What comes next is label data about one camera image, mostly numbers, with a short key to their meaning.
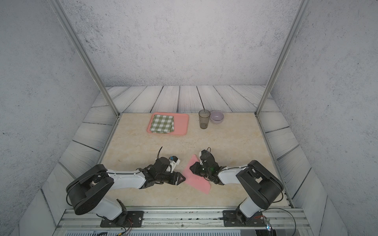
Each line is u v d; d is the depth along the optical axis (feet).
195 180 2.73
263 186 1.49
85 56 2.87
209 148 3.35
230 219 2.32
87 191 1.45
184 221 2.38
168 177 2.48
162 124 3.70
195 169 2.59
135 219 2.38
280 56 2.90
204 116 3.41
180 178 2.67
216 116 3.76
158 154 3.24
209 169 2.32
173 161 2.64
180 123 3.79
